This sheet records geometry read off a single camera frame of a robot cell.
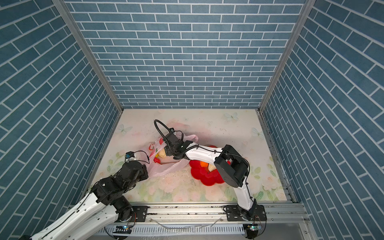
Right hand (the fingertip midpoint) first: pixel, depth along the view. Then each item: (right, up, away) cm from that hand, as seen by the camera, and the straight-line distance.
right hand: (170, 144), depth 91 cm
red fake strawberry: (-7, -9, -3) cm, 12 cm away
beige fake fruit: (+25, -12, -6) cm, 28 cm away
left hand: (-9, -11, -12) cm, 18 cm away
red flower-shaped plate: (+23, -19, -6) cm, 30 cm away
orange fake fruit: (+21, -11, -4) cm, 24 cm away
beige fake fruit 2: (-4, -5, -1) cm, 7 cm away
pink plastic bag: (+1, -9, -8) cm, 12 cm away
